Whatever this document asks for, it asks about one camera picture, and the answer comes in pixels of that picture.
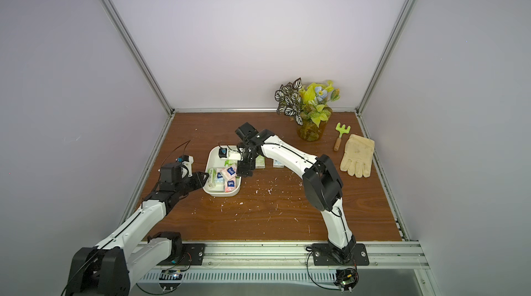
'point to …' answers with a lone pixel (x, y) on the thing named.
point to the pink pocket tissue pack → (229, 172)
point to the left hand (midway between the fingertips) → (209, 173)
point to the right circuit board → (346, 279)
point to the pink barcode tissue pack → (230, 184)
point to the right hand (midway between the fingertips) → (239, 157)
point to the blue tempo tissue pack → (220, 176)
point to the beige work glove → (358, 156)
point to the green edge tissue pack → (211, 180)
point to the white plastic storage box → (213, 161)
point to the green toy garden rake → (342, 130)
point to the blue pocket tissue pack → (277, 164)
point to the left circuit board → (170, 275)
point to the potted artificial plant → (311, 102)
